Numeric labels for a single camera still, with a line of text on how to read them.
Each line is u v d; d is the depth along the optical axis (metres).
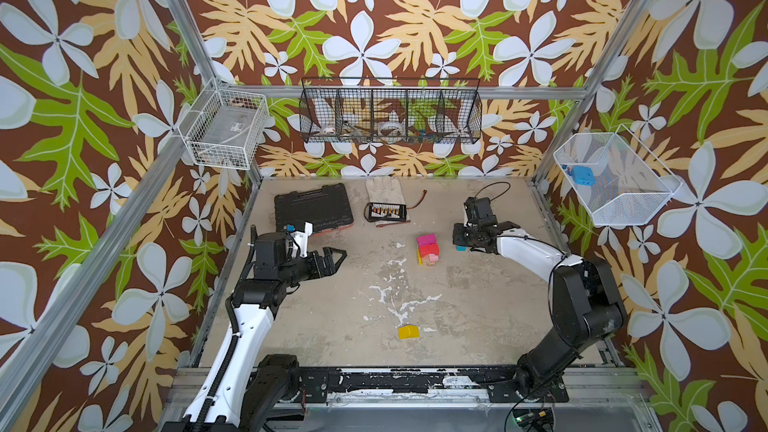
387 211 1.08
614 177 0.84
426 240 0.99
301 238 0.70
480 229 0.74
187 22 0.77
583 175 0.86
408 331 0.81
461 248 0.86
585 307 0.47
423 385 0.75
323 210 1.06
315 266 0.66
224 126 0.86
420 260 0.94
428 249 0.93
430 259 0.93
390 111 0.98
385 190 1.15
